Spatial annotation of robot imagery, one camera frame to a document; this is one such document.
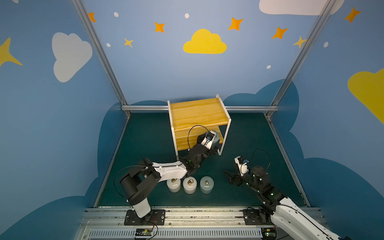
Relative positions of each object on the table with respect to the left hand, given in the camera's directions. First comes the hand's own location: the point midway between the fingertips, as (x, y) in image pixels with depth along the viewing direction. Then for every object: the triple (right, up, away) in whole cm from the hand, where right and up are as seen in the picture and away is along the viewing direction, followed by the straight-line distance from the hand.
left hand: (212, 134), depth 81 cm
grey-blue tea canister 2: (+2, -2, -3) cm, 4 cm away
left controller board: (-35, -48, -9) cm, 60 cm away
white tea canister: (-21, -27, -3) cm, 34 cm away
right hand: (+11, -18, +1) cm, 21 cm away
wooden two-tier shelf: (-12, +9, -5) cm, 16 cm away
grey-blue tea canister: (-4, -26, -4) cm, 27 cm away
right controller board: (+27, -49, -8) cm, 57 cm away
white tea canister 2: (-13, -26, -4) cm, 29 cm away
